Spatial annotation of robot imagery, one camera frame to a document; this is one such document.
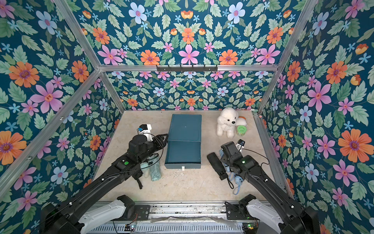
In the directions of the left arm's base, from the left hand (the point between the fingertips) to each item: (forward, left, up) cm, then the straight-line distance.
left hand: (168, 135), depth 75 cm
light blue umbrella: (-16, -35, -25) cm, 46 cm away
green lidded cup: (+15, -48, -21) cm, 54 cm away
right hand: (-8, -31, -12) cm, 34 cm away
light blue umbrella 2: (-23, -35, -25) cm, 49 cm away
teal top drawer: (-8, -7, -8) cm, 13 cm away
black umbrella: (-10, -28, -24) cm, 38 cm away
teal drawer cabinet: (+7, -9, -3) cm, 12 cm away
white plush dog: (+15, -35, -10) cm, 39 cm away
